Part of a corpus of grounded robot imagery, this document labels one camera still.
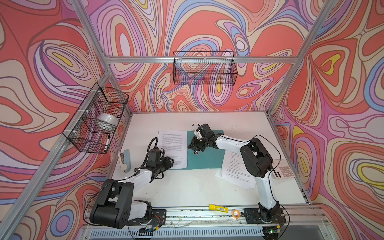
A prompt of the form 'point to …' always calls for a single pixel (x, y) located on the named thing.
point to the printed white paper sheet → (174, 143)
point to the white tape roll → (108, 119)
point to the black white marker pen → (107, 143)
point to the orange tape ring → (236, 214)
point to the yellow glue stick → (221, 208)
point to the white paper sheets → (234, 170)
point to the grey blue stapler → (125, 160)
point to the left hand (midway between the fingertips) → (173, 160)
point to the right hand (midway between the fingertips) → (189, 148)
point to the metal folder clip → (195, 152)
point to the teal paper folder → (209, 158)
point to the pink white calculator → (283, 170)
